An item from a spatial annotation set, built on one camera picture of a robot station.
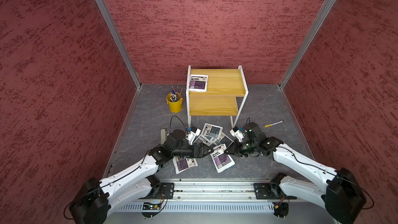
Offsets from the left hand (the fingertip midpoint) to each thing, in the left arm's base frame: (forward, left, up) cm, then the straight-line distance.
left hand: (207, 155), depth 73 cm
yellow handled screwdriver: (+24, -40, -12) cm, 48 cm away
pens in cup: (+40, +21, -3) cm, 46 cm away
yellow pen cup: (+35, +22, -9) cm, 42 cm away
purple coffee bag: (-1, +14, -11) cm, 18 cm away
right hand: (+1, -9, -3) cm, 9 cm away
